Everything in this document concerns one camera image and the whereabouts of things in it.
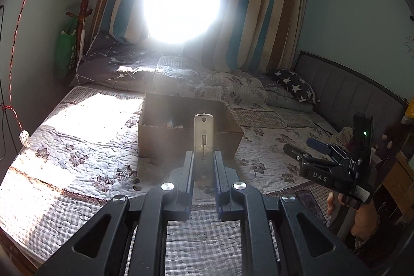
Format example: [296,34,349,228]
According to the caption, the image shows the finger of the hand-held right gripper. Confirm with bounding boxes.
[283,143,329,167]
[306,138,350,157]

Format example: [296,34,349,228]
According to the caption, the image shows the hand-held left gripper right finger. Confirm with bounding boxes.
[213,151,372,276]

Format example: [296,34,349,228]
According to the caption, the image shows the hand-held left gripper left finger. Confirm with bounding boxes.
[34,151,195,276]

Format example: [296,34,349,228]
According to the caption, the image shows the brown cardboard box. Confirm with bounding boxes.
[137,92,245,160]

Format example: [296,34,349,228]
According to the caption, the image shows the person's right hand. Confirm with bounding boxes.
[327,192,380,238]

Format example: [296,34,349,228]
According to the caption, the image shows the cream cloth pile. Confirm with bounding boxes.
[336,125,356,150]

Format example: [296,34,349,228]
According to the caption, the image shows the small checked pillow mat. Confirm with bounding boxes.
[281,113,317,128]

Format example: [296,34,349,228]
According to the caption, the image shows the smartphone with lit screen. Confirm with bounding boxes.
[296,190,327,225]

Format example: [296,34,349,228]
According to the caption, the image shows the folded grey blanket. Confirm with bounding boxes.
[263,82,314,113]

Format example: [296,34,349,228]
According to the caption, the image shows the large checked pillow mat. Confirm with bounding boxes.
[231,108,288,129]

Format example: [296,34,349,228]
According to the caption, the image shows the grey padded headboard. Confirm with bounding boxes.
[293,50,408,134]

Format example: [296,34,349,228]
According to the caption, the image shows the navy star pillow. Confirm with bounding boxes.
[267,69,317,102]

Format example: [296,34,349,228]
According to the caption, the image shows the wooden bedside table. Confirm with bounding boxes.
[382,150,414,225]

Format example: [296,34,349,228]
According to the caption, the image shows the folded floral quilt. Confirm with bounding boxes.
[152,55,269,111]

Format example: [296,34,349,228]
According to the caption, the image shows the dark star print duvet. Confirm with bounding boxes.
[69,32,169,92]

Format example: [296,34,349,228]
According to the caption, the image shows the white slender hanging object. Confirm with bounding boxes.
[77,28,86,58]

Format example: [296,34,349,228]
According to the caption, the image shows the green bag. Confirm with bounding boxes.
[55,25,78,79]

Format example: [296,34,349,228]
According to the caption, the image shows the red braided cord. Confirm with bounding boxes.
[0,0,60,134]

